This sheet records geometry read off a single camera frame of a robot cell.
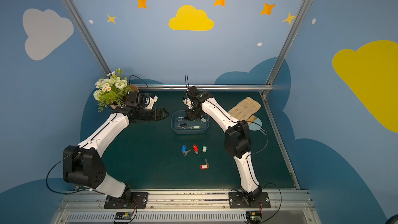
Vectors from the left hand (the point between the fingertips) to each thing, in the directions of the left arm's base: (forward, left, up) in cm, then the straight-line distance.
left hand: (163, 113), depth 86 cm
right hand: (+4, -17, -6) cm, 18 cm away
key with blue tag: (-14, -12, -18) cm, 26 cm away
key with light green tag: (-13, -24, -18) cm, 33 cm away
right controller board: (-45, -48, -20) cm, 69 cm away
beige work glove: (+19, -54, -18) cm, 60 cm away
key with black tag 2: (+3, -9, -18) cm, 20 cm away
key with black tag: (+10, -10, -18) cm, 23 cm away
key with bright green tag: (+10, -23, -19) cm, 31 cm away
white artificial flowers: (+3, +24, +14) cm, 28 cm away
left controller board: (-47, +14, -19) cm, 52 cm away
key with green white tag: (+3, -18, -18) cm, 25 cm away
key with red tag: (-13, -19, -19) cm, 30 cm away
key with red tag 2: (-23, -24, -19) cm, 38 cm away
